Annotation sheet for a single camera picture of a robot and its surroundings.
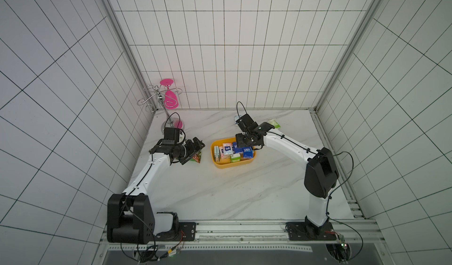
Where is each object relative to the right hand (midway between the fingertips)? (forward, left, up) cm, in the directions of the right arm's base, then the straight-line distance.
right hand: (236, 142), depth 89 cm
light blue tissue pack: (-3, 0, +23) cm, 23 cm away
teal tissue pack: (-4, +10, -6) cm, 13 cm away
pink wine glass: (+12, +34, +17) cm, 40 cm away
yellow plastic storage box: (-10, +5, -6) cm, 13 cm away
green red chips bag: (-6, +21, -8) cm, 23 cm away
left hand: (-8, +19, +1) cm, 20 cm away
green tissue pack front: (-6, 0, -6) cm, 9 cm away
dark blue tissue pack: (-4, -6, -3) cm, 8 cm away
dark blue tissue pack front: (-1, -1, -5) cm, 6 cm away
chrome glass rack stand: (+13, +41, +18) cm, 46 cm away
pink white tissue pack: (-2, +8, -8) cm, 11 cm away
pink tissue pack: (-1, +4, -5) cm, 7 cm away
